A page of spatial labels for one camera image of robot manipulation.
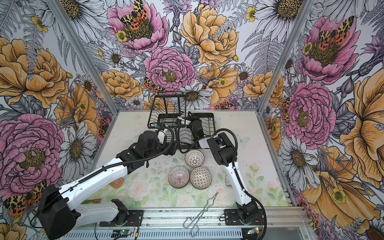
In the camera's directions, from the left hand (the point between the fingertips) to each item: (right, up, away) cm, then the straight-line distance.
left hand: (170, 144), depth 80 cm
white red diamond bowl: (+12, -11, +14) cm, 22 cm away
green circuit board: (-19, -40, -9) cm, 45 cm away
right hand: (+10, +18, +25) cm, 33 cm away
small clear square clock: (+31, -22, +5) cm, 38 cm away
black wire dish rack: (-7, +20, +31) cm, 37 cm away
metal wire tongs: (+14, -37, -5) cm, 39 cm away
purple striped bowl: (+4, -19, +5) cm, 20 cm away
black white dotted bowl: (+16, -19, +5) cm, 26 cm away
